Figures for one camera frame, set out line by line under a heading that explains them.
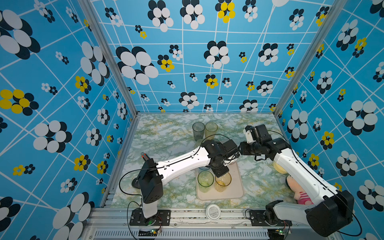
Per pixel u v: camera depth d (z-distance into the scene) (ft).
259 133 1.99
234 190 2.70
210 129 3.62
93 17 2.36
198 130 3.07
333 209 1.24
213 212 2.30
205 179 2.63
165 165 1.48
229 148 1.89
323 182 1.40
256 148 1.96
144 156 3.15
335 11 2.26
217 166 2.05
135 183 1.97
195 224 2.37
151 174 1.60
